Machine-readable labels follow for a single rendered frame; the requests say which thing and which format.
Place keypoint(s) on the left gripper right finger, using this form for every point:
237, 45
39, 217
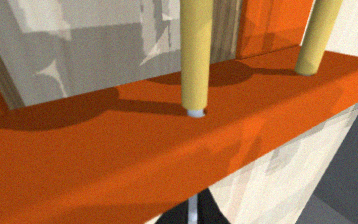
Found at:
208, 211

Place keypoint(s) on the yellow cylinder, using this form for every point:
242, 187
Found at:
195, 39

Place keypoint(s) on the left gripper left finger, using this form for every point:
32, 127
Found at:
176, 215

